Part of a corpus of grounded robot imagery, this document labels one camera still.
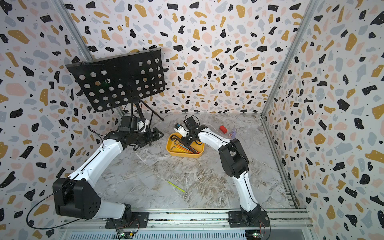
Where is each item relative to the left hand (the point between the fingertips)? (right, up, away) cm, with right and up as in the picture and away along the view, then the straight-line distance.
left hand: (158, 136), depth 83 cm
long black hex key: (+6, -1, +16) cm, 17 cm away
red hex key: (+19, -10, +13) cm, 25 cm away
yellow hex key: (+10, -10, +17) cm, 23 cm away
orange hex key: (+13, -10, +18) cm, 24 cm away
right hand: (+12, -3, +15) cm, 19 cm away
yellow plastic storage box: (+6, -11, +11) cm, 17 cm away
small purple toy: (+47, 0, +22) cm, 52 cm away
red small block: (+40, +4, +28) cm, 49 cm away
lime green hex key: (+9, -29, +2) cm, 31 cm away
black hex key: (+8, -4, +20) cm, 22 cm away
